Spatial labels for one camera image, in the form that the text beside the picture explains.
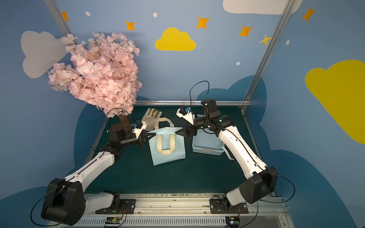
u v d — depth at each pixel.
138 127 0.67
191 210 0.74
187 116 0.60
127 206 0.74
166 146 0.84
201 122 0.62
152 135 0.77
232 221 0.73
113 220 0.72
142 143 0.70
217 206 0.74
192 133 0.62
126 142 0.69
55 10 0.69
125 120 0.94
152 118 1.14
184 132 0.62
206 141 0.99
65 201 0.41
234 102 1.15
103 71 0.54
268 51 0.86
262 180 0.40
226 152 0.88
